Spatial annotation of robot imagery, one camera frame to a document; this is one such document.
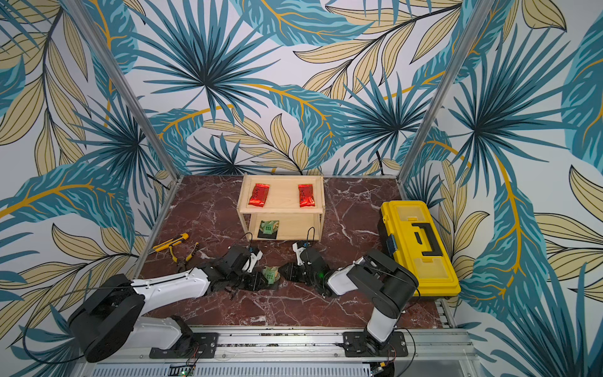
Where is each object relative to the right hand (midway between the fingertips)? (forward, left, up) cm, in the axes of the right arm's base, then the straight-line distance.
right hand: (280, 270), depth 88 cm
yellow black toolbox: (+5, -45, +16) cm, 48 cm away
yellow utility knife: (+12, +46, 0) cm, 48 cm away
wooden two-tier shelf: (+15, -2, +19) cm, 24 cm away
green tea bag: (+17, +5, +1) cm, 18 cm away
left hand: (-5, +6, 0) cm, 8 cm away
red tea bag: (+19, +6, +21) cm, 29 cm away
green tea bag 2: (-1, +3, -1) cm, 4 cm away
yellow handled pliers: (+6, +36, -1) cm, 37 cm away
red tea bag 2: (+18, -10, +21) cm, 30 cm away
